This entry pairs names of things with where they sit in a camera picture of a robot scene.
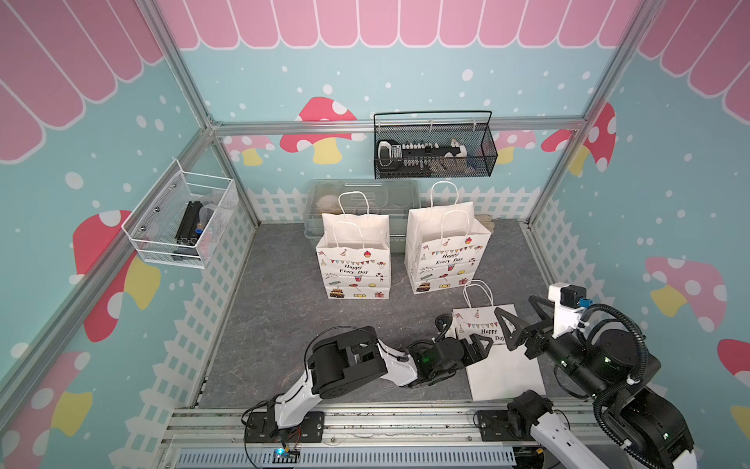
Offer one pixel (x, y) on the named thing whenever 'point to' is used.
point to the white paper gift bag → (500, 373)
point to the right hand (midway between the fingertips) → (513, 304)
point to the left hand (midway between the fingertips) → (485, 352)
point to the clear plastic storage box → (394, 197)
